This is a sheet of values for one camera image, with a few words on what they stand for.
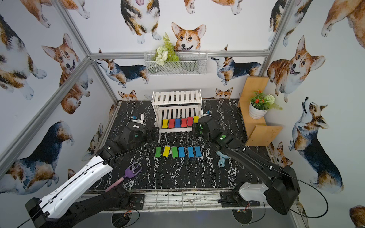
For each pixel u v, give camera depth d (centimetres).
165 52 78
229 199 73
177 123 90
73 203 43
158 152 90
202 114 70
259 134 82
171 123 90
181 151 91
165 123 90
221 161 84
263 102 90
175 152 92
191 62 93
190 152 91
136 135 53
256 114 94
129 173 81
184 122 89
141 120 64
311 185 38
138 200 74
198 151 91
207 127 57
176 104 86
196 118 91
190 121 88
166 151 92
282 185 39
